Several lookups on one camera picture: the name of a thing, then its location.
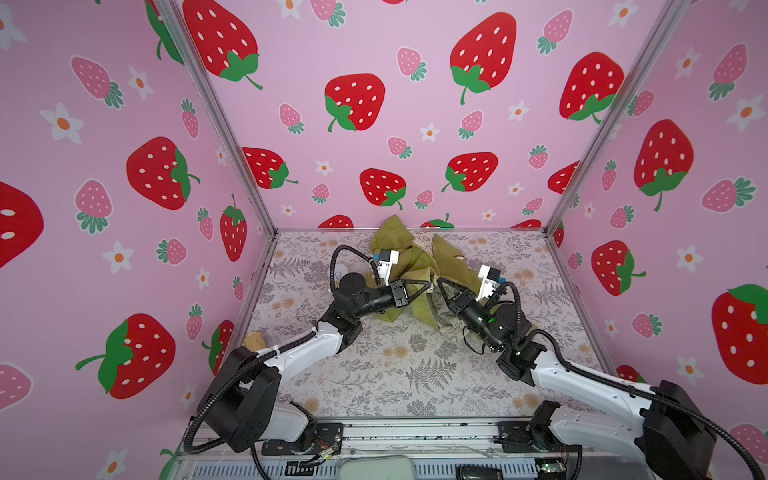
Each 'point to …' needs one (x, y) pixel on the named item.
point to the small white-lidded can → (340, 270)
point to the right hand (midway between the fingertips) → (435, 281)
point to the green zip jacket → (416, 262)
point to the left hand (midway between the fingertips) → (430, 288)
